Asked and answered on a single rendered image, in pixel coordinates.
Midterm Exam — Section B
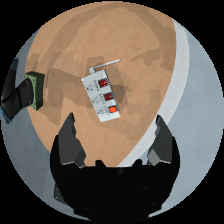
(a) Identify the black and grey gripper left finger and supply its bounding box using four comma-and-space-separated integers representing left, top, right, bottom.
50, 112, 86, 198

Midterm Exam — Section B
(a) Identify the white power strip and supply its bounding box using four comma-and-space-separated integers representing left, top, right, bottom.
81, 59, 120, 122

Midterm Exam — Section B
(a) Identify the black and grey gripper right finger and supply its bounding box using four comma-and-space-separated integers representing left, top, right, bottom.
146, 115, 180, 194

